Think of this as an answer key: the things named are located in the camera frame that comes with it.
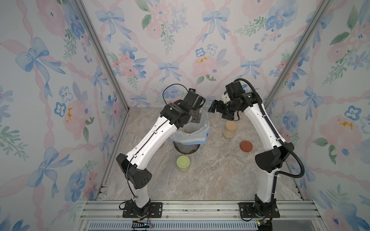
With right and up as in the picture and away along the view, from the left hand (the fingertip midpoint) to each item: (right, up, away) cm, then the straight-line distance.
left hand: (190, 110), depth 73 cm
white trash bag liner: (+2, -12, 0) cm, 12 cm away
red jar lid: (+38, -22, +25) cm, 51 cm away
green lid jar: (-4, -30, +11) cm, 32 cm away
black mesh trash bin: (-2, -23, +17) cm, 29 cm away
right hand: (+14, 0, +8) cm, 16 cm away
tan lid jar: (+27, -9, +22) cm, 36 cm away
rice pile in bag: (0, -12, +27) cm, 30 cm away
